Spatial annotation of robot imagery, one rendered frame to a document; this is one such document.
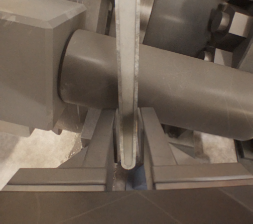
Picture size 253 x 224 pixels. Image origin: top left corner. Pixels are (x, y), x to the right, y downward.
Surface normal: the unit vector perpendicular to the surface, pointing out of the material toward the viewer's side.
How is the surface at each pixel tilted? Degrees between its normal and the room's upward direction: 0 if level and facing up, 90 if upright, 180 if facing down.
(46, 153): 0
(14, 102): 67
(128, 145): 50
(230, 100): 36
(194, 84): 27
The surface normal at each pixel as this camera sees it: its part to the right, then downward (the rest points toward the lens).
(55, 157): 0.18, -0.53
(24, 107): -0.07, 0.55
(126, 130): 0.00, 0.28
